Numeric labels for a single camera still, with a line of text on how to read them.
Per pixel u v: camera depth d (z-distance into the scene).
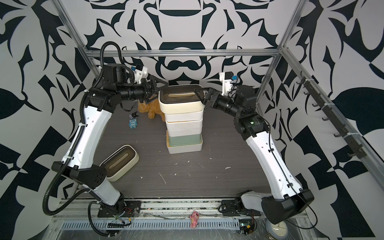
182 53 0.92
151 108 1.08
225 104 0.53
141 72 0.60
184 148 0.95
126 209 0.73
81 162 0.42
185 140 0.83
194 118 0.68
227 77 0.55
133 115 1.08
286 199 0.37
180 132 0.76
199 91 0.64
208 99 0.54
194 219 0.70
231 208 0.75
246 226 0.71
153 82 0.55
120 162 0.84
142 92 0.57
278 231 0.66
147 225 0.78
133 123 1.05
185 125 0.70
